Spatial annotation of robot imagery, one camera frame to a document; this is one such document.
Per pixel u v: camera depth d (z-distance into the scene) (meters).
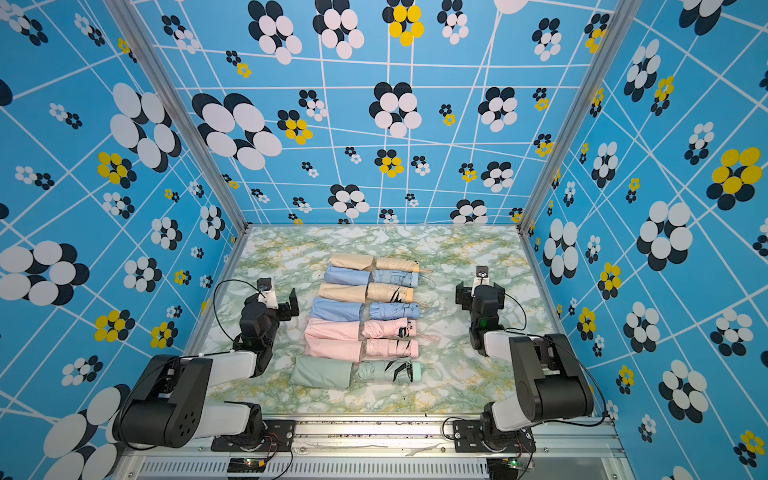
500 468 0.71
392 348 0.85
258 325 0.68
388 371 0.80
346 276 1.00
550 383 0.44
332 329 0.88
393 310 0.93
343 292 0.96
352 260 1.05
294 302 0.84
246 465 0.72
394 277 0.99
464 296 0.85
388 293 0.96
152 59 0.76
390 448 0.72
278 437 0.73
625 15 0.68
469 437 0.72
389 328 0.88
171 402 0.43
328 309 0.93
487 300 0.71
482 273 0.79
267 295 0.77
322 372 0.81
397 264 1.03
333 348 0.85
